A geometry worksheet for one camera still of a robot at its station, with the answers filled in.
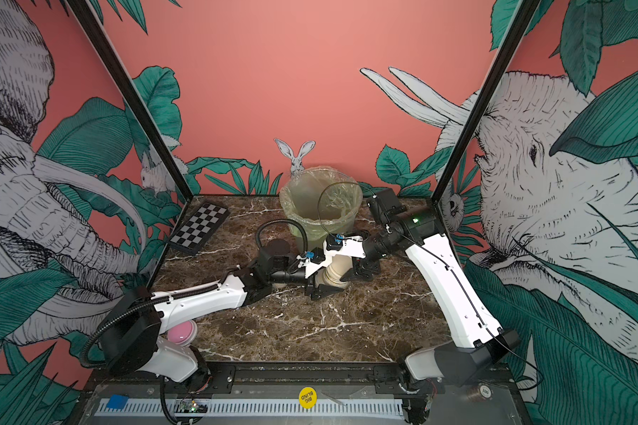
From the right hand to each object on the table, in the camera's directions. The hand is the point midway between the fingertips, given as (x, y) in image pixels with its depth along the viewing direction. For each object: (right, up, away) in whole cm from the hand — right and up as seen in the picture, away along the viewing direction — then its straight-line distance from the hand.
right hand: (342, 254), depth 67 cm
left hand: (0, -5, +4) cm, 6 cm away
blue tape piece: (-60, -40, +3) cm, 72 cm away
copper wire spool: (+36, -36, +1) cm, 51 cm away
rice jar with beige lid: (-3, -4, -3) cm, 6 cm away
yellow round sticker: (-9, -40, +5) cm, 41 cm away
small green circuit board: (-41, -42, +3) cm, 58 cm away
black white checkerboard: (-56, +3, +36) cm, 67 cm away
